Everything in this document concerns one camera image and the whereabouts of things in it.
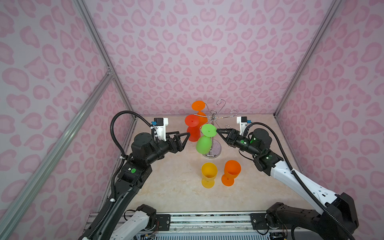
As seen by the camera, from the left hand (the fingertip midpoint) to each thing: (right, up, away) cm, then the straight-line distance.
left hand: (184, 131), depth 63 cm
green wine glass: (+9, -6, +11) cm, 15 cm away
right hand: (+15, 0, +5) cm, 15 cm away
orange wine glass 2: (+24, -21, +17) cm, 36 cm away
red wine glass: (+3, +4, +11) cm, 12 cm away
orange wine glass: (+6, +13, +18) cm, 24 cm away
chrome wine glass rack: (+17, -13, +36) cm, 42 cm away
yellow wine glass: (+11, -21, +16) cm, 29 cm away
